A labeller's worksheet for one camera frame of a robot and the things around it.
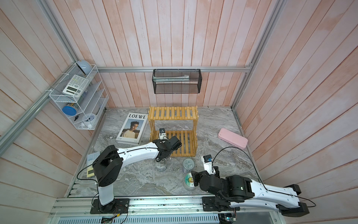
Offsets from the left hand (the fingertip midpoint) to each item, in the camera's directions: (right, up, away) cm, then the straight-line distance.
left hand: (163, 145), depth 90 cm
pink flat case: (+50, +4, +8) cm, 51 cm away
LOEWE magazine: (-23, +10, +11) cm, 28 cm away
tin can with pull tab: (+16, -10, -10) cm, 21 cm away
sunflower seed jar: (+15, -18, -17) cm, 29 cm away
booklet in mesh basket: (+15, +45, 0) cm, 47 cm away
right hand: (+20, -10, -18) cm, 29 cm away
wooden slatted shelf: (+12, +16, +20) cm, 28 cm away
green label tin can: (0, -11, -8) cm, 14 cm away
